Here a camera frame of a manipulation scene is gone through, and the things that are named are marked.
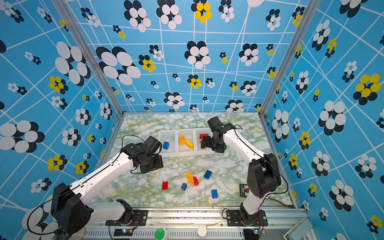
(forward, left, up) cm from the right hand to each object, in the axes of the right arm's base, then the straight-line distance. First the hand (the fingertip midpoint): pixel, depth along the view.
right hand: (208, 148), depth 87 cm
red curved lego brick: (-16, +7, -10) cm, 20 cm away
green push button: (-41, +23, -3) cm, 47 cm away
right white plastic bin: (+3, +6, -6) cm, 9 cm away
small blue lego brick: (-19, +14, -10) cm, 26 cm away
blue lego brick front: (-22, -3, -11) cm, 25 cm away
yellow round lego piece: (+8, +12, -8) cm, 16 cm away
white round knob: (-40, +4, -3) cm, 40 cm away
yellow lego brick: (+10, +17, -6) cm, 21 cm away
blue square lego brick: (-12, +1, -9) cm, 15 cm away
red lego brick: (+16, +3, -9) cm, 19 cm away
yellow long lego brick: (-13, +11, -10) cm, 20 cm away
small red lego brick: (-18, +25, -11) cm, 33 cm away
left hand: (-12, +26, 0) cm, 29 cm away
